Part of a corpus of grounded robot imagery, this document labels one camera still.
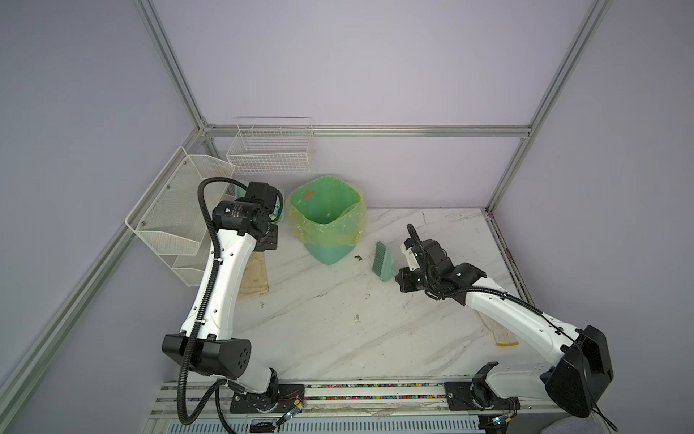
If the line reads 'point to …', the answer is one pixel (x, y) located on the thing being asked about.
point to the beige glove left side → (255, 280)
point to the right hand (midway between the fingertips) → (395, 276)
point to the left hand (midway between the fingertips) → (254, 244)
